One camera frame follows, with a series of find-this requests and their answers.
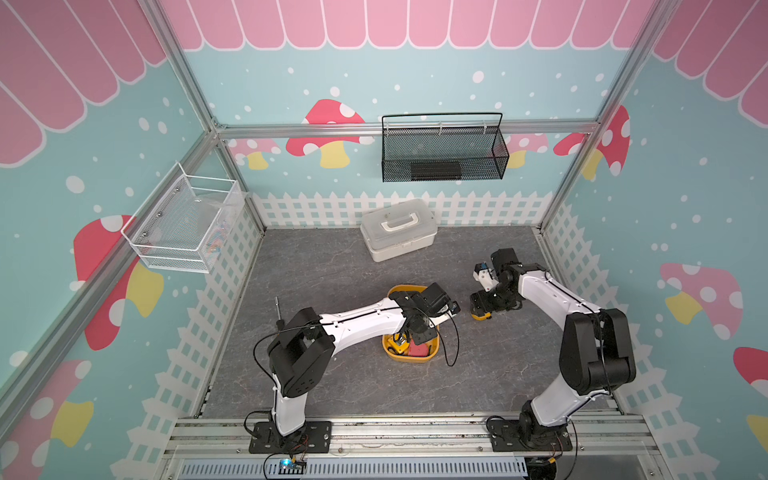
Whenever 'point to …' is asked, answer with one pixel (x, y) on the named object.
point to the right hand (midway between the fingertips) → (485, 305)
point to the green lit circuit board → (290, 466)
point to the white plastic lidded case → (398, 229)
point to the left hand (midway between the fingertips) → (421, 327)
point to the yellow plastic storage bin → (406, 359)
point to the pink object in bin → (421, 350)
